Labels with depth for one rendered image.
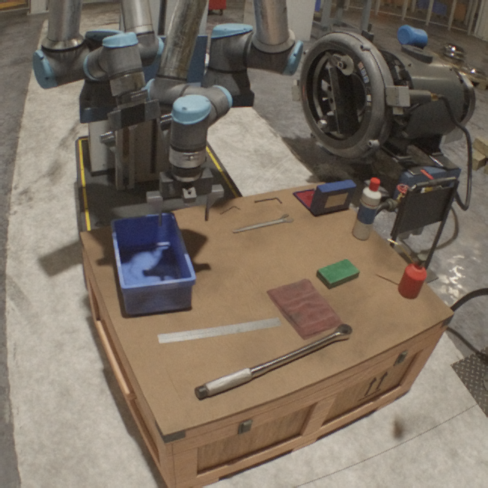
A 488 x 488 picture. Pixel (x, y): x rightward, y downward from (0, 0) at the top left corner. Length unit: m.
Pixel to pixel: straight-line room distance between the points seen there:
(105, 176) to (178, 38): 1.07
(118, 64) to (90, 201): 0.97
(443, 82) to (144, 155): 1.81
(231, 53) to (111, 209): 0.79
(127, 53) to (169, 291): 0.63
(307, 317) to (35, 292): 1.24
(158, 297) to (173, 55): 0.64
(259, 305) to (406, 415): 0.79
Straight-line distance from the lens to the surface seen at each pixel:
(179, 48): 1.28
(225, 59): 1.74
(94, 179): 2.19
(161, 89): 1.28
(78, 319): 1.98
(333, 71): 2.61
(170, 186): 1.20
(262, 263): 1.51
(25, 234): 2.48
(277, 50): 1.62
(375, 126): 2.43
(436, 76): 2.91
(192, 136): 1.14
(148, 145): 2.06
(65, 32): 1.52
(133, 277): 1.43
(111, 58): 1.20
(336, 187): 1.73
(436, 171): 2.97
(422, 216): 2.19
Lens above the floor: 1.44
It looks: 39 degrees down
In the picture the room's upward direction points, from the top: 8 degrees clockwise
